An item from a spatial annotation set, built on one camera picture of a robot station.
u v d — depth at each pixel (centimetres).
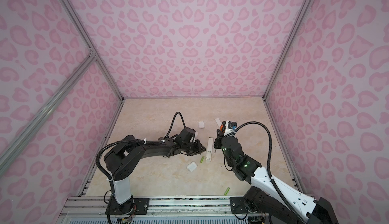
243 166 55
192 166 86
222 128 72
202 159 88
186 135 73
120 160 50
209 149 90
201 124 104
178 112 85
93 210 73
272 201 57
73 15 77
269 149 57
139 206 73
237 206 73
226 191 77
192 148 79
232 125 64
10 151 51
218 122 106
